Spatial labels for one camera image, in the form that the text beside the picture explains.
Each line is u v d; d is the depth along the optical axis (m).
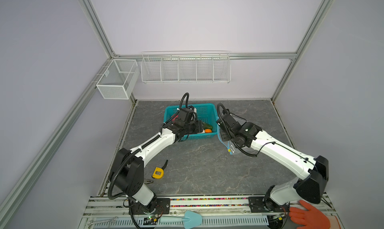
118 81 0.99
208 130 0.97
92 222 0.70
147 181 0.81
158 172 0.83
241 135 0.52
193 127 0.75
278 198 0.61
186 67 0.99
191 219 0.71
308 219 0.69
